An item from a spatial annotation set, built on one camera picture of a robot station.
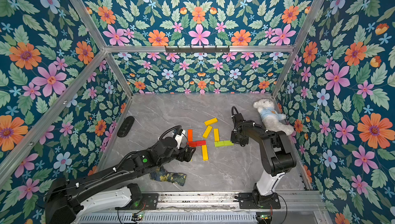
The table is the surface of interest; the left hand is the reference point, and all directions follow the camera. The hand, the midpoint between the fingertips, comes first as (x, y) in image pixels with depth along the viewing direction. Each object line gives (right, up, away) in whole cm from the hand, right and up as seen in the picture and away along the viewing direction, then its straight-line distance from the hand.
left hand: (191, 147), depth 76 cm
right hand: (+28, 0, +20) cm, 34 cm away
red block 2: (+3, -2, +16) cm, 17 cm away
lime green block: (+14, -3, +18) cm, 23 cm away
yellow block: (+10, +10, +28) cm, 31 cm away
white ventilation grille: (-22, -32, -5) cm, 39 cm away
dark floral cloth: (-16, -15, +3) cm, 22 cm away
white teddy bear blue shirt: (+48, +13, +20) cm, 54 cm away
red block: (-2, -3, +18) cm, 18 cm away
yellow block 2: (+6, -7, +13) cm, 16 cm away
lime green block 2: (+20, -2, +17) cm, 27 cm away
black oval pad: (-46, +8, +23) cm, 52 cm away
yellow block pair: (+14, +2, +20) cm, 24 cm away
